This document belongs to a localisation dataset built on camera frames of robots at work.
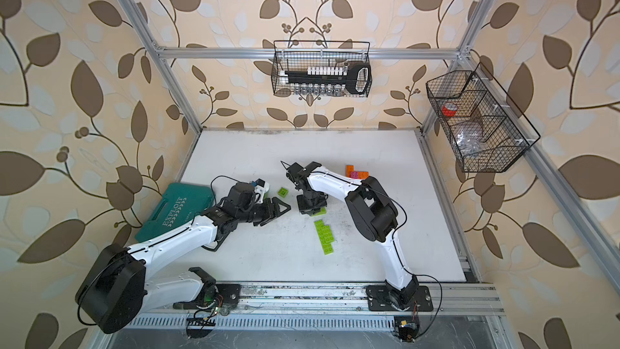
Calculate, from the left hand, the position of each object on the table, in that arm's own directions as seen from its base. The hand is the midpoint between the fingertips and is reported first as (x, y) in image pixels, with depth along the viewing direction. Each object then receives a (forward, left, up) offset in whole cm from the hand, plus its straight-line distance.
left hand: (283, 207), depth 82 cm
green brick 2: (-4, -14, -10) cm, 18 cm away
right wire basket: (+15, -63, +23) cm, 69 cm away
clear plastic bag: (+10, -56, +23) cm, 62 cm away
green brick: (+3, -13, -10) cm, 17 cm away
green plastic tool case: (+4, +41, -7) cm, 41 cm away
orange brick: (+24, -25, -10) cm, 36 cm away
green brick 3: (-8, -15, -10) cm, 20 cm away
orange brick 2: (+21, -31, -10) cm, 39 cm away
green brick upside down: (-5, -15, -11) cm, 19 cm away
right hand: (+4, -9, -11) cm, 15 cm away
